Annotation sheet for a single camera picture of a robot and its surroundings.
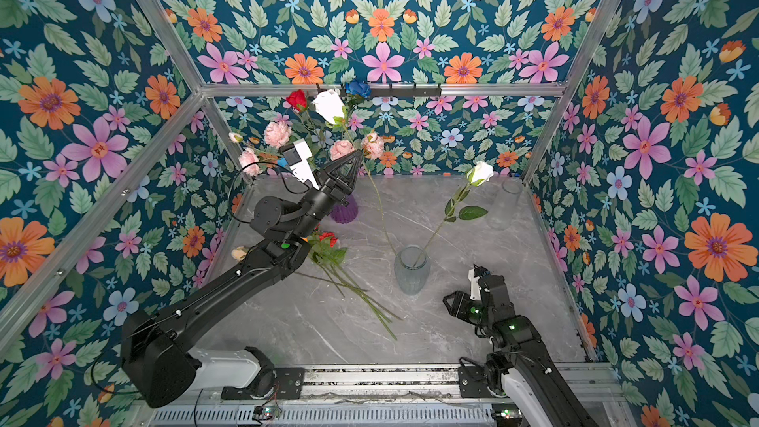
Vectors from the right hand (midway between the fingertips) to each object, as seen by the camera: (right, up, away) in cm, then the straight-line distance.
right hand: (447, 300), depth 82 cm
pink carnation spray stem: (-52, +39, -5) cm, 65 cm away
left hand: (-20, +38, -29) cm, 52 cm away
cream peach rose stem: (-65, +11, +11) cm, 67 cm away
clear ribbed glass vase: (-10, +11, -7) cm, 16 cm away
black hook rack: (-21, +63, +11) cm, 67 cm away
